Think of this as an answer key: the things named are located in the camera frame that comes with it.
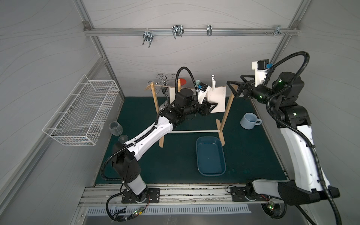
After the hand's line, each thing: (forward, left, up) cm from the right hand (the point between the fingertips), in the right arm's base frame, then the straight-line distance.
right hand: (235, 78), depth 57 cm
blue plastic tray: (-14, +5, -49) cm, 52 cm away
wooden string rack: (+6, -3, -43) cm, 44 cm away
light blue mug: (+12, -25, -46) cm, 54 cm away
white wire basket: (-10, +73, -19) cm, 76 cm away
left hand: (0, +8, -14) cm, 16 cm away
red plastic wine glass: (+24, +24, -21) cm, 40 cm away
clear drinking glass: (-4, +65, -37) cm, 75 cm away
